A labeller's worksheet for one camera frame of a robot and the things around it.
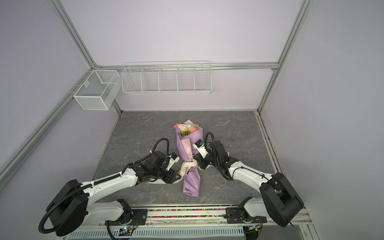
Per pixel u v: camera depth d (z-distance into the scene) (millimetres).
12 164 518
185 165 848
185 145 918
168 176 727
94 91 964
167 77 997
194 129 1024
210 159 723
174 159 757
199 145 732
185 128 1019
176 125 1066
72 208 409
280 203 417
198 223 725
